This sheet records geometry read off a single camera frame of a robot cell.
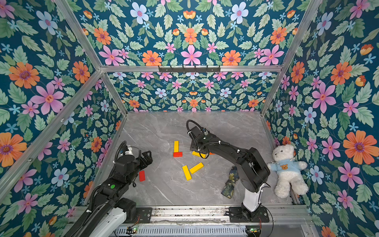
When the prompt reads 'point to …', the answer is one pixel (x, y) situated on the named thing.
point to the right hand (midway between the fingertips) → (198, 144)
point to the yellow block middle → (194, 153)
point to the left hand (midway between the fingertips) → (147, 154)
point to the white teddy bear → (289, 171)
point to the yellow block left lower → (196, 168)
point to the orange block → (211, 153)
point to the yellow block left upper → (187, 172)
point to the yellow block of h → (176, 146)
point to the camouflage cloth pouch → (234, 177)
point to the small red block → (142, 177)
